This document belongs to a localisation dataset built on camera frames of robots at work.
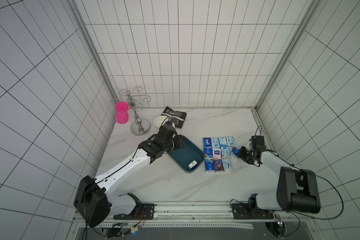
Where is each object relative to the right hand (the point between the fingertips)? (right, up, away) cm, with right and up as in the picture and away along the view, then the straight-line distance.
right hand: (233, 152), depth 93 cm
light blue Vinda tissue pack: (-11, +6, +4) cm, 13 cm away
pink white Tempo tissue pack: (-11, 0, 0) cm, 11 cm away
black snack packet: (-37, +23, +19) cm, 48 cm away
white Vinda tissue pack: (-27, -4, -11) cm, 30 cm away
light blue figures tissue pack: (-6, 0, 0) cm, 6 cm away
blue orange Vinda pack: (-16, -6, -6) cm, 19 cm away
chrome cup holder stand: (-64, +15, +14) cm, 67 cm away
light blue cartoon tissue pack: (-5, +6, +5) cm, 9 cm away
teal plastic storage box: (-31, -2, 0) cm, 31 cm away
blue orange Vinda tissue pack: (-16, 0, 0) cm, 16 cm away
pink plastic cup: (-67, +27, -11) cm, 73 cm away
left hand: (-34, +8, -14) cm, 37 cm away
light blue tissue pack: (-1, +6, +5) cm, 8 cm away
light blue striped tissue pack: (-6, -6, -5) cm, 10 cm away
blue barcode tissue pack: (0, 0, -1) cm, 1 cm away
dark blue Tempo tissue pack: (-16, +5, +2) cm, 17 cm away
